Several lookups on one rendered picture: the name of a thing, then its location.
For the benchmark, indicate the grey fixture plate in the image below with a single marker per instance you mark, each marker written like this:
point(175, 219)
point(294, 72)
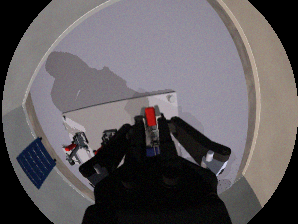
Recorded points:
point(93, 120)

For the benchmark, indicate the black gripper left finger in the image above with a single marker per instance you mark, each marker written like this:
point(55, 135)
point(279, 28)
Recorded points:
point(108, 158)

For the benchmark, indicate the grey rectangular block with slot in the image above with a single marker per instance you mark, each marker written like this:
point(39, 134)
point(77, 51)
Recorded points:
point(75, 158)

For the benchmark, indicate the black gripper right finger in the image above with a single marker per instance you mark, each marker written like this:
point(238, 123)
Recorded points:
point(208, 154)

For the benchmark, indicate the blue rectangular block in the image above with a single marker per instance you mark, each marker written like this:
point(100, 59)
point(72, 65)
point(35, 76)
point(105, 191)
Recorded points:
point(150, 150)

